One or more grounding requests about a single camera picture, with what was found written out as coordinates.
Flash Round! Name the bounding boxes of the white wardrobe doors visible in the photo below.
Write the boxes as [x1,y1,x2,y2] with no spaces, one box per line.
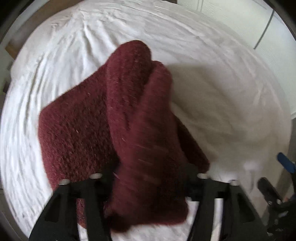
[178,1,295,118]

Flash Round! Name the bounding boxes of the wooden headboard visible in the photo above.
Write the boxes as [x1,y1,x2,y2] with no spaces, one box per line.
[1,0,81,59]

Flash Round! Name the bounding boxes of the white bed sheet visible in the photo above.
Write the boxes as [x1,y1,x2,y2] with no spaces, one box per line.
[1,1,292,237]

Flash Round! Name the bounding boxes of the dark red knit sweater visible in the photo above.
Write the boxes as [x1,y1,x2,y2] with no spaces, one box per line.
[38,40,209,232]

